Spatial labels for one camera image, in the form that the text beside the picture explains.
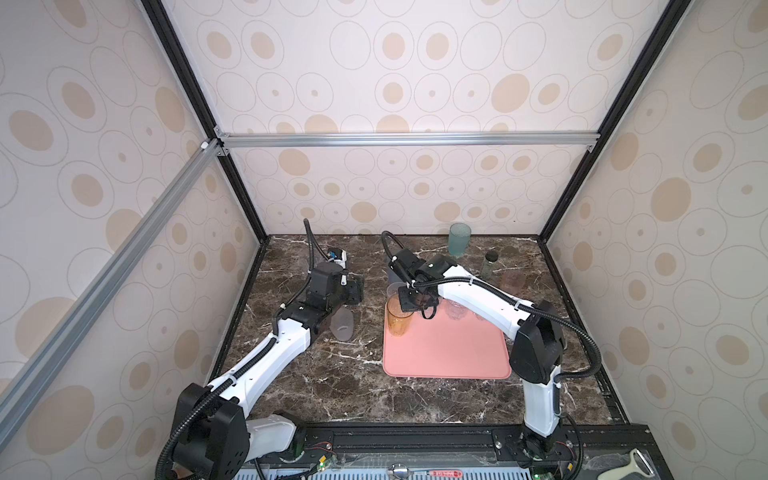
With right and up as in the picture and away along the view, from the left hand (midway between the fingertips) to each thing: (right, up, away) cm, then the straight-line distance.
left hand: (362, 274), depth 81 cm
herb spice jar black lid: (+42, 0, +23) cm, 48 cm away
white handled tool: (+65, -45, -11) cm, 80 cm away
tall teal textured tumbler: (+34, +13, +32) cm, 48 cm away
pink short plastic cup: (+51, -3, +23) cm, 56 cm away
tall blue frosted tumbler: (+8, 0, -10) cm, 13 cm away
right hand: (+13, -9, +6) cm, 17 cm away
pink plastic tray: (+24, -22, +9) cm, 35 cm away
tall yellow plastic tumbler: (+10, -13, +6) cm, 18 cm away
